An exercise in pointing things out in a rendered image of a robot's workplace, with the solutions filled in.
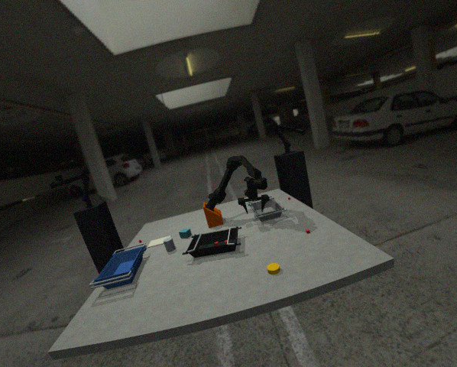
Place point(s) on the cream flat rectangular sheet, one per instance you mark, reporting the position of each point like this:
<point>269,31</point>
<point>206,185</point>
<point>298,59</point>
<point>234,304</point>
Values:
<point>157,242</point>

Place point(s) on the blue plastic tray with white wire bars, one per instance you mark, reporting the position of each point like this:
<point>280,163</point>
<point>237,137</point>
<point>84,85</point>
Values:
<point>120,265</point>

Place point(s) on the yellow round disc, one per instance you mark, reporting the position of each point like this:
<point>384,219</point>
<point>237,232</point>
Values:
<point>273,268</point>

